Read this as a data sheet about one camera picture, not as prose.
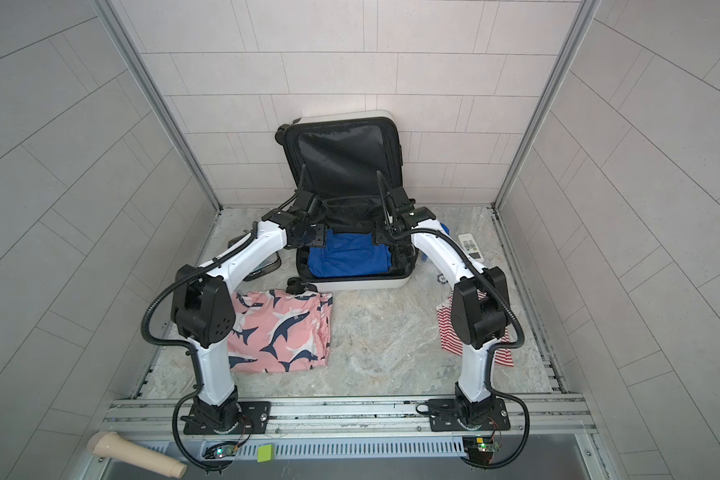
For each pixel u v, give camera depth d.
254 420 0.71
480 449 0.68
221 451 0.64
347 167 0.95
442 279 0.96
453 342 0.83
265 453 0.66
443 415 0.71
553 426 0.69
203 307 0.49
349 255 0.98
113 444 0.65
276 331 0.84
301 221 0.66
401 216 0.65
